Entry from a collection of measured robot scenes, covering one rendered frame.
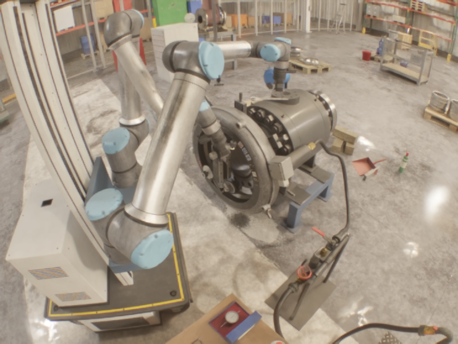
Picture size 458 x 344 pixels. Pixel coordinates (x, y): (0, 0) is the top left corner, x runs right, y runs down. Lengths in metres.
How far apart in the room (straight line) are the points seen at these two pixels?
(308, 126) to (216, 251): 1.11
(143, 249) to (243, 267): 1.16
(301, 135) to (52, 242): 1.55
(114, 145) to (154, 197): 0.55
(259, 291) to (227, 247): 0.43
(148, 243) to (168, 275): 0.75
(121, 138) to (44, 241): 0.61
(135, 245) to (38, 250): 0.58
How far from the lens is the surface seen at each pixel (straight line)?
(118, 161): 1.30
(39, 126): 0.90
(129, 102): 1.32
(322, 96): 2.21
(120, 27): 1.10
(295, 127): 1.69
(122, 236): 0.81
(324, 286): 1.82
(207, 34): 5.36
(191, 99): 0.75
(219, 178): 1.69
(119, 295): 1.52
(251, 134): 1.35
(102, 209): 0.88
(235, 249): 1.91
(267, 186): 1.41
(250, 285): 1.76
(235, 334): 1.03
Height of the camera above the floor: 1.59
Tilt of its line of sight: 39 degrees down
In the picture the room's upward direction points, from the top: 3 degrees counter-clockwise
